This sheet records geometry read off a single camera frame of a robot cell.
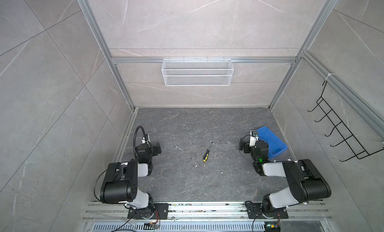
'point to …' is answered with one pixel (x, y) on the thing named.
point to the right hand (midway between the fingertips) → (248, 137)
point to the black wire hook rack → (360, 151)
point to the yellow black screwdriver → (206, 156)
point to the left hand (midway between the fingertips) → (148, 140)
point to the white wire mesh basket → (197, 72)
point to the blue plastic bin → (275, 145)
